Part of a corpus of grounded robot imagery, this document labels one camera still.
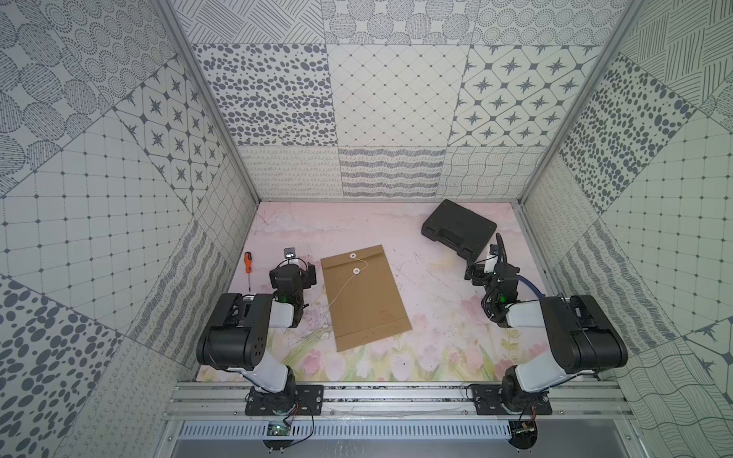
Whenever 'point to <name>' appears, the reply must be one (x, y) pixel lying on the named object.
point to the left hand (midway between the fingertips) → (301, 264)
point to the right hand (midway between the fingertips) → (484, 263)
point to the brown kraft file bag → (366, 301)
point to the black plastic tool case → (459, 228)
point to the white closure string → (349, 280)
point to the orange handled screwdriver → (248, 266)
